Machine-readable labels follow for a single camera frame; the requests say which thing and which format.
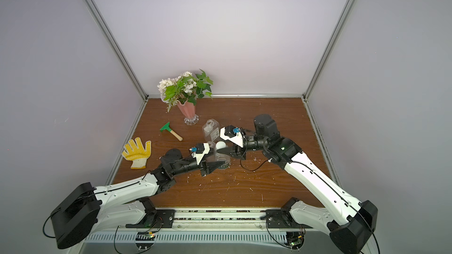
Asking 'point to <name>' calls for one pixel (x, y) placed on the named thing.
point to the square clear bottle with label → (211, 130)
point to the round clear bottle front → (220, 157)
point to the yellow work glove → (135, 152)
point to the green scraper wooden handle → (168, 127)
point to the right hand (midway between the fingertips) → (220, 139)
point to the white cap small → (220, 144)
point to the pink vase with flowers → (183, 90)
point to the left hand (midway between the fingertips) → (222, 158)
